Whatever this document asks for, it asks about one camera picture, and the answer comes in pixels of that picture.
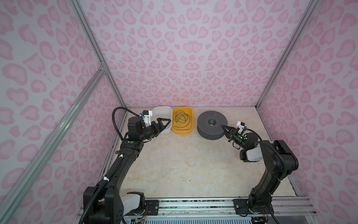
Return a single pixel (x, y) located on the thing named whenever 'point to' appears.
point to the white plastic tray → (164, 112)
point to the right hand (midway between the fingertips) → (222, 126)
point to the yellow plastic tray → (187, 129)
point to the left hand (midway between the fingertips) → (168, 121)
